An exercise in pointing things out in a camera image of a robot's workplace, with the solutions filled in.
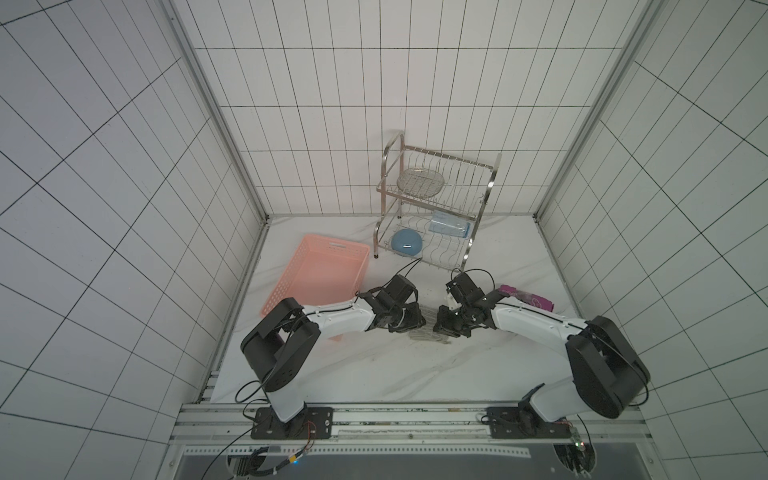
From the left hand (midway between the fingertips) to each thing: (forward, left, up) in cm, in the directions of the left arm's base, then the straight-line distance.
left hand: (418, 327), depth 85 cm
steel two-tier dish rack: (+31, -4, +20) cm, 37 cm away
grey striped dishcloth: (-1, -3, -1) cm, 3 cm away
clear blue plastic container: (+37, -13, +4) cm, 40 cm away
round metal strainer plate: (+39, -1, +23) cm, 45 cm away
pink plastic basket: (+19, +32, 0) cm, 37 cm away
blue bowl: (+31, +2, +2) cm, 31 cm away
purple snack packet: (+10, -35, +1) cm, 36 cm away
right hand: (0, -2, -1) cm, 2 cm away
